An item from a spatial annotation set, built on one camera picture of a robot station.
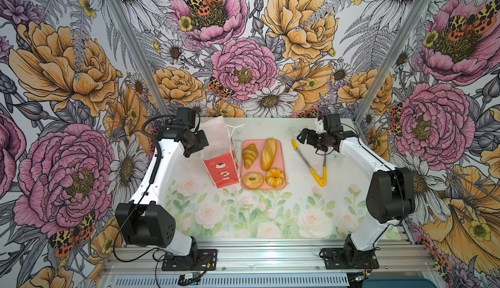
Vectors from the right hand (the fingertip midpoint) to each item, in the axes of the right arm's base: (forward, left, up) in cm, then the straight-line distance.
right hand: (304, 143), depth 92 cm
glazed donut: (-12, +24, -11) cm, 29 cm away
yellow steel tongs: (-13, -9, -13) cm, 20 cm away
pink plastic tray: (-1, +11, -14) cm, 18 cm away
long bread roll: (+2, +16, -11) cm, 20 cm away
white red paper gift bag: (-14, +36, +11) cm, 41 cm away
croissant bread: (+2, +26, -11) cm, 28 cm away
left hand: (-8, +45, +8) cm, 47 cm away
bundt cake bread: (-12, +14, -10) cm, 21 cm away
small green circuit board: (-49, +49, -15) cm, 70 cm away
